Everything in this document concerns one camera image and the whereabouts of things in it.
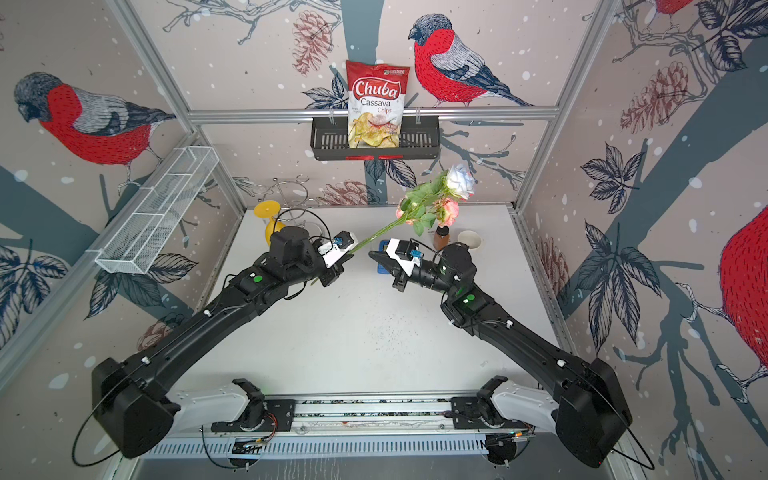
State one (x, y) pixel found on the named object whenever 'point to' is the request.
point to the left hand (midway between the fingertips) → (352, 245)
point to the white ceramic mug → (470, 238)
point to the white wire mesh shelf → (134, 243)
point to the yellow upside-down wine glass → (269, 209)
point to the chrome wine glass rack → (293, 196)
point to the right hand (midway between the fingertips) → (372, 251)
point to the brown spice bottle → (441, 237)
